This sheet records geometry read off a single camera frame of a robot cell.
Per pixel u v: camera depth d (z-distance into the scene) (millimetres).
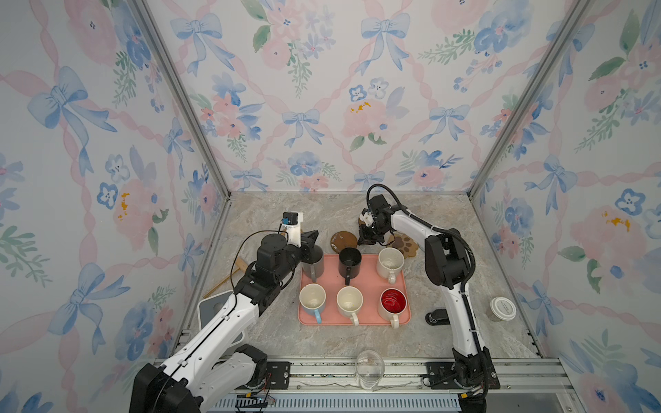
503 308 804
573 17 695
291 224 636
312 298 858
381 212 835
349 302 863
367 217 999
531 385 748
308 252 660
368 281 904
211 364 449
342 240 1034
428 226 671
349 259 927
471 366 641
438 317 809
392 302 862
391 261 931
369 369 764
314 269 854
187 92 872
